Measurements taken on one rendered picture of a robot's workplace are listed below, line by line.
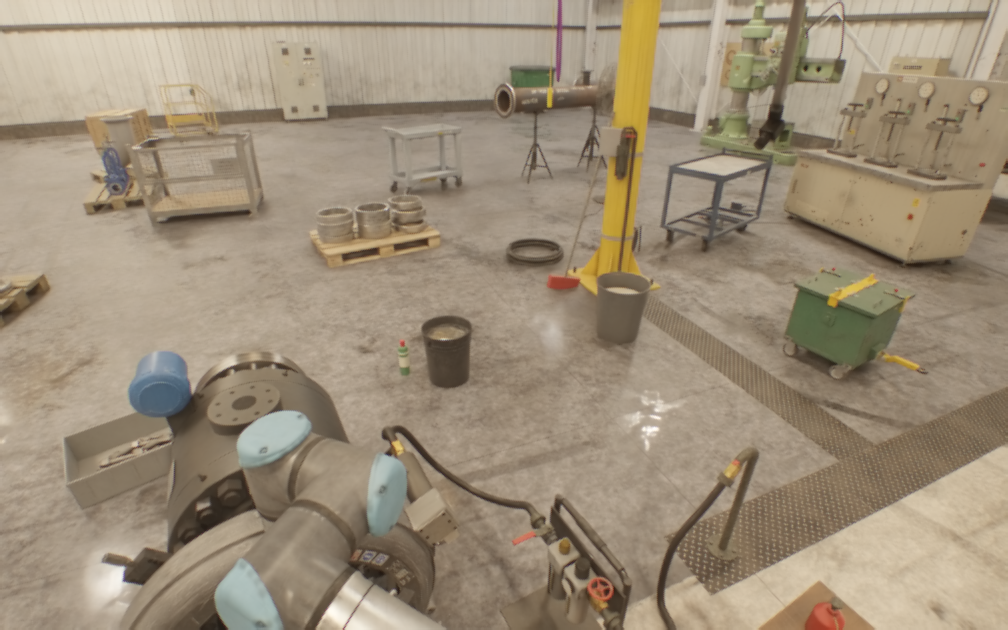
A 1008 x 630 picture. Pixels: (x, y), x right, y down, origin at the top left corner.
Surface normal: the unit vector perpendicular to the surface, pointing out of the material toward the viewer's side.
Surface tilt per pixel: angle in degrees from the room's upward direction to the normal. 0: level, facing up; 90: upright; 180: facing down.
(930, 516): 0
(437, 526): 90
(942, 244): 90
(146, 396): 90
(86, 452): 90
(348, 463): 2
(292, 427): 5
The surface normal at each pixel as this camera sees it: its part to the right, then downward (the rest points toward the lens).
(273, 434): -0.08, -0.89
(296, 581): 0.23, -0.62
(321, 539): 0.65, -0.53
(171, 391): 0.48, 0.42
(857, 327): -0.84, 0.25
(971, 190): 0.22, 0.47
